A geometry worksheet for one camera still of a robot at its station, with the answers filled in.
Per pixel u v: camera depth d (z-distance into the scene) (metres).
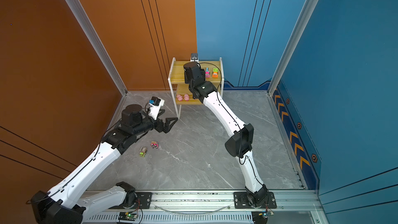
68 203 0.40
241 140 0.52
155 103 0.61
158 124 0.63
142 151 0.87
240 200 0.72
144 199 0.74
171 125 0.68
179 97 0.92
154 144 0.89
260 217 0.70
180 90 0.99
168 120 0.63
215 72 0.81
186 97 0.93
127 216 0.71
